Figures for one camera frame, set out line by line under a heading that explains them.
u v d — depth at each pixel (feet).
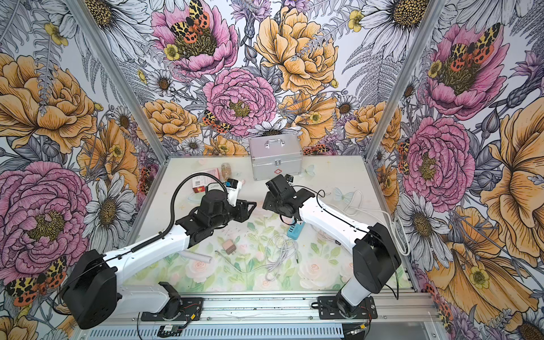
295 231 2.99
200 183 3.45
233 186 2.35
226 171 3.67
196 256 2.79
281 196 2.10
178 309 2.30
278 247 2.92
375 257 1.43
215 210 2.07
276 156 3.49
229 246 2.86
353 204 3.35
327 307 2.37
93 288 1.33
